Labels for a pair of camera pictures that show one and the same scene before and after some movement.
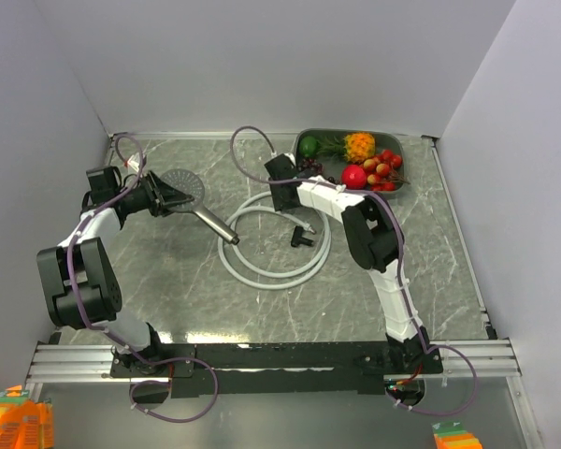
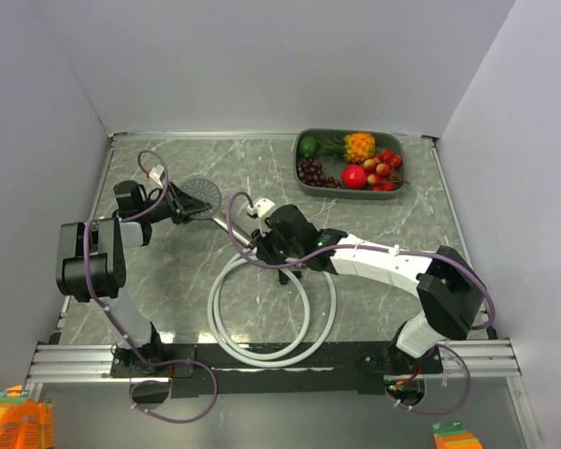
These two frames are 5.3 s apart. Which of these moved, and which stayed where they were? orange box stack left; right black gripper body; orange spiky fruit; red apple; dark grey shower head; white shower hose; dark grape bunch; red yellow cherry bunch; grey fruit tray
Moved: right black gripper body; white shower hose; dark grey shower head
Stayed: dark grape bunch; orange spiky fruit; red apple; red yellow cherry bunch; grey fruit tray; orange box stack left
